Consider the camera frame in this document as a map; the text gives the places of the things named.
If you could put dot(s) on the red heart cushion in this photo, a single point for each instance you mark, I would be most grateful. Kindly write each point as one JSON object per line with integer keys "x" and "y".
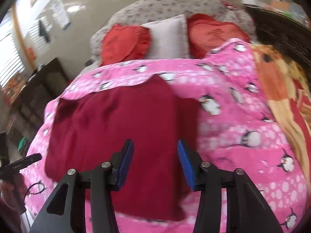
{"x": 206, "y": 33}
{"x": 125, "y": 43}

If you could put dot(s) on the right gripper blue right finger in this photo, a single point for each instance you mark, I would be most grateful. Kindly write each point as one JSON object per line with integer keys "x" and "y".
{"x": 247, "y": 210}

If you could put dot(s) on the dark wooden desk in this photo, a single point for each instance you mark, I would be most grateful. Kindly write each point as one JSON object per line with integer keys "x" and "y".
{"x": 25, "y": 100}

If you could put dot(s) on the left red heart cushion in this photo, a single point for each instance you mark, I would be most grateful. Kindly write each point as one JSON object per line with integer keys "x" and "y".
{"x": 125, "y": 43}

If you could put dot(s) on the dark carved wooden headboard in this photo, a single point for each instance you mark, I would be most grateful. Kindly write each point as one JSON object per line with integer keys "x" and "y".
{"x": 287, "y": 35}

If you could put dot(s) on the white square pillow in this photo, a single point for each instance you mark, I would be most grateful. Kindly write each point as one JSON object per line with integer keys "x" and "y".
{"x": 169, "y": 38}

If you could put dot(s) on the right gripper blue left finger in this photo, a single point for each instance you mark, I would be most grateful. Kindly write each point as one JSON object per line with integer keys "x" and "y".
{"x": 64, "y": 210}

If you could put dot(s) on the wall calendar poster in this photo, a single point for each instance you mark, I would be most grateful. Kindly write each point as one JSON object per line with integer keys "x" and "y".
{"x": 60, "y": 14}

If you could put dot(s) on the pink penguin print quilt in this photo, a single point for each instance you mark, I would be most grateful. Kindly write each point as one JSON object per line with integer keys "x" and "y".
{"x": 244, "y": 131}

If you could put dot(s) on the floral grey bolster pillow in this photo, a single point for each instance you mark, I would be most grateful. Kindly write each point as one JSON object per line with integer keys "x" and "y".
{"x": 145, "y": 11}

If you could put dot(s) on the orange patterned blanket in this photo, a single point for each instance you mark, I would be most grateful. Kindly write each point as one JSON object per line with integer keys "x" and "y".
{"x": 285, "y": 86}

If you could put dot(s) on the right red heart cushion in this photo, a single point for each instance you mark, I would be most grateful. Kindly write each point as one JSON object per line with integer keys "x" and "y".
{"x": 206, "y": 33}

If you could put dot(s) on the dark red knitted garment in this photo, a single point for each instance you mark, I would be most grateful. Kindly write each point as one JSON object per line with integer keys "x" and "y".
{"x": 87, "y": 131}

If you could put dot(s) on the person's left hand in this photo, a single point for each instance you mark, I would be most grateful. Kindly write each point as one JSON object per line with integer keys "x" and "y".
{"x": 9, "y": 205}

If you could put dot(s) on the hanging dark green cloth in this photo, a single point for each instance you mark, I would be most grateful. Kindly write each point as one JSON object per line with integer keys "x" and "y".
{"x": 43, "y": 32}

